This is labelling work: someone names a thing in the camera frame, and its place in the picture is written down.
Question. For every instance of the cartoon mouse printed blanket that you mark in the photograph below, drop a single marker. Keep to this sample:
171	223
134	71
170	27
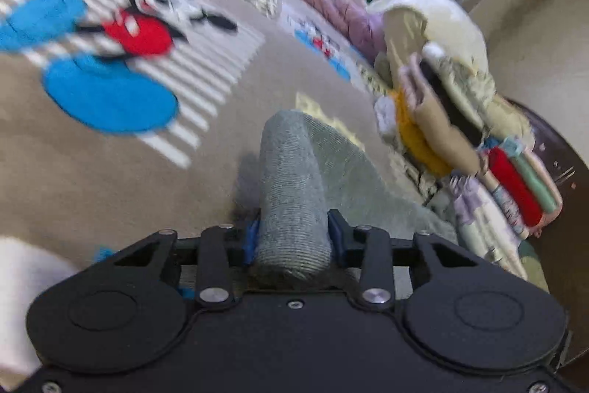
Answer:
69	172

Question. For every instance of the black folded garment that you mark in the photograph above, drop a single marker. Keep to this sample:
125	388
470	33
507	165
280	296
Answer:
441	91

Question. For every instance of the mint green folded garment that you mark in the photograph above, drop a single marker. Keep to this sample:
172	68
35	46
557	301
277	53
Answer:
538	181

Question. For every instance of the pale green folded blanket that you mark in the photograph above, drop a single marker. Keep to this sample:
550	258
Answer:
460	93

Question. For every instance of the tan folded blanket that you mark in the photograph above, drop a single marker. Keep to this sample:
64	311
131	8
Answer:
446	135

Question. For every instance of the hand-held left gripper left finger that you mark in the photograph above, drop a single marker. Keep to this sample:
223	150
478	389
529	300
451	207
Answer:
251	239

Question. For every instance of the grey ribbed pants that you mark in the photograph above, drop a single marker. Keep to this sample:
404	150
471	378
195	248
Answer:
294	199

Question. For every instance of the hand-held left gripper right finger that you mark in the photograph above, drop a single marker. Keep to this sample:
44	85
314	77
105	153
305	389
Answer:
338	236

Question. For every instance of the yellow knitted sweater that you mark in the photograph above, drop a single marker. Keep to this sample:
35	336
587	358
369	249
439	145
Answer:
416	139

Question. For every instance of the white cloth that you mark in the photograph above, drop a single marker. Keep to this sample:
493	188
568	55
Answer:
27	296

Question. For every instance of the white printed folded garment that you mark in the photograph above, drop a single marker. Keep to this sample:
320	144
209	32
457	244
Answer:
487	232

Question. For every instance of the pale floral quilt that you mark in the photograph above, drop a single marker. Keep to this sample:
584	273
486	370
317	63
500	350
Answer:
478	84

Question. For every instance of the red folded sweater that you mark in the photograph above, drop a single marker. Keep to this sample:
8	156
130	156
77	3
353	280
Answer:
513	186

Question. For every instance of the pale yellow towel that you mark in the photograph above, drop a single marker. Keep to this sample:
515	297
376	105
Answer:
405	38

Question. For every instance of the pale yellow pillow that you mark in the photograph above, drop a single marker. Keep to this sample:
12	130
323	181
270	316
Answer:
508	119

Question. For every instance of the dark brown furniture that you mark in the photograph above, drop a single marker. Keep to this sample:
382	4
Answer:
561	236

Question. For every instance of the white fluffy quilt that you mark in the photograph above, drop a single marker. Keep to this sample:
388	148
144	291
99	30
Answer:
453	13

